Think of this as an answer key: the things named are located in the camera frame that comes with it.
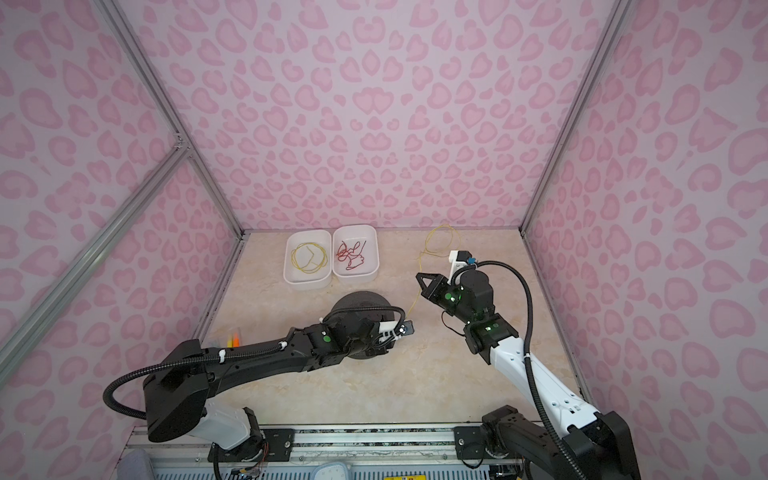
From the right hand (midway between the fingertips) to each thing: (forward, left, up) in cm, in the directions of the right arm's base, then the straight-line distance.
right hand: (416, 274), depth 75 cm
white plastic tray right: (+15, +16, -21) cm, 30 cm away
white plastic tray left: (+25, +39, -25) cm, 53 cm away
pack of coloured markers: (-8, +53, -22) cm, 58 cm away
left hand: (-6, +5, -12) cm, 14 cm away
